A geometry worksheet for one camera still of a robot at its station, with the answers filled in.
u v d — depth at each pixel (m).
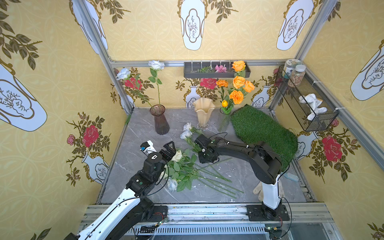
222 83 0.87
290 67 0.86
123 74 0.79
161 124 1.09
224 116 0.98
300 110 0.76
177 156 0.85
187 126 1.04
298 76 0.80
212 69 0.90
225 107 0.88
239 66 0.81
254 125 1.09
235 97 0.78
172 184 0.78
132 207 0.51
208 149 0.68
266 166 0.50
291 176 0.85
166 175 0.83
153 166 0.56
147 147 0.67
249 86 0.82
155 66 0.83
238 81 0.79
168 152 0.69
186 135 0.99
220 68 0.88
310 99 0.72
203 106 1.00
